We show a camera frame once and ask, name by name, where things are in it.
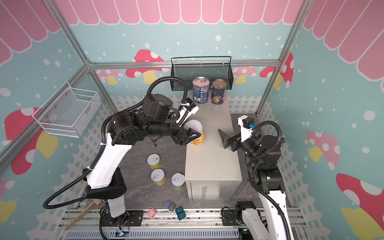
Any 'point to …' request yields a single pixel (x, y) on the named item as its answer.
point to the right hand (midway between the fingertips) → (228, 125)
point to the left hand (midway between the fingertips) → (191, 131)
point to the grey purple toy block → (170, 205)
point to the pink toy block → (151, 213)
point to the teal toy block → (180, 213)
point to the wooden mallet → (98, 202)
